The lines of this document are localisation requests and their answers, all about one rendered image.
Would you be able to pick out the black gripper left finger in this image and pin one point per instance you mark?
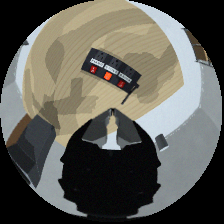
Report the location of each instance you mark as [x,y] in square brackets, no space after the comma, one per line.
[93,131]

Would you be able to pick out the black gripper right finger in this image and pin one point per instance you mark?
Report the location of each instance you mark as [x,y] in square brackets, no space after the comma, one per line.
[131,133]

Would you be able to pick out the black power strip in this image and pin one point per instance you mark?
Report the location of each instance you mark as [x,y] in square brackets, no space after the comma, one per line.
[111,70]

